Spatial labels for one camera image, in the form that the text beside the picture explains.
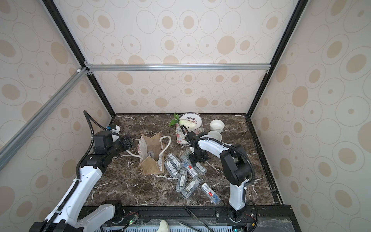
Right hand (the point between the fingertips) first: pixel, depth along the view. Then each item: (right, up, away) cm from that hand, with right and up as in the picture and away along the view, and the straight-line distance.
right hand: (203, 162), depth 91 cm
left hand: (-38, +17, -13) cm, 44 cm away
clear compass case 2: (-18, +1, +1) cm, 18 cm away
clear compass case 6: (+3, -15, -12) cm, 19 cm away
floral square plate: (-15, +15, +15) cm, 25 cm away
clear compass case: (-11, +4, +3) cm, 13 cm away
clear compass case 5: (-14, -9, -8) cm, 18 cm away
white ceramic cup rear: (+12, +24, +19) cm, 33 cm away
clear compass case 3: (-19, -5, -4) cm, 20 cm away
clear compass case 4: (-2, -3, -2) cm, 4 cm away
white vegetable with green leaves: (-13, +26, +18) cm, 34 cm away
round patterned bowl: (-6, +31, +25) cm, 40 cm away
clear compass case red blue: (-8, -4, -3) cm, 9 cm away
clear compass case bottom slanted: (-8, -12, -10) cm, 17 cm away
